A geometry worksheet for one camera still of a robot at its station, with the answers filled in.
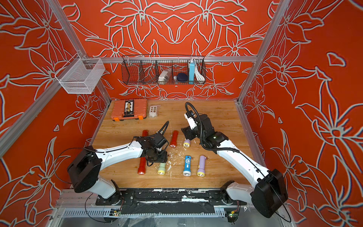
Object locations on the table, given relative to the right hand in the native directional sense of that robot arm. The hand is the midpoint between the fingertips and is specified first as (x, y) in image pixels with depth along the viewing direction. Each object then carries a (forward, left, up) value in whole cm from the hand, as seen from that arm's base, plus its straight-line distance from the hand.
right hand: (184, 126), depth 78 cm
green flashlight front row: (-19, +13, -17) cm, 28 cm away
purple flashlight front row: (-16, -11, -18) cm, 27 cm away
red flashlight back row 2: (+2, +7, -20) cm, 21 cm away
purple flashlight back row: (-2, -2, -17) cm, 17 cm away
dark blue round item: (+36, +2, +8) cm, 36 cm away
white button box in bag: (+25, +24, -16) cm, 38 cm away
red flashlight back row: (+7, +28, -19) cm, 34 cm away
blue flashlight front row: (-19, -2, -18) cm, 26 cm away
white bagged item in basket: (+32, +13, +11) cm, 37 cm away
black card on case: (+23, +41, -12) cm, 49 cm away
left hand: (-12, +11, -18) cm, 24 cm away
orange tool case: (+25, +34, -15) cm, 45 cm away
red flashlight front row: (-19, +24, -18) cm, 35 cm away
